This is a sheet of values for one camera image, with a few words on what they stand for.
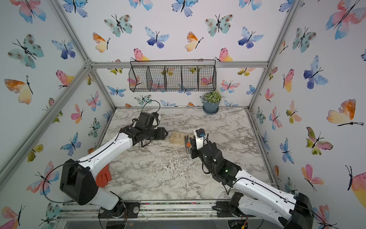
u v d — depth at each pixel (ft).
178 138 3.23
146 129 2.22
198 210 2.47
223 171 1.80
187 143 2.71
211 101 3.51
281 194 1.42
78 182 1.37
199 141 2.00
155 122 2.20
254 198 1.57
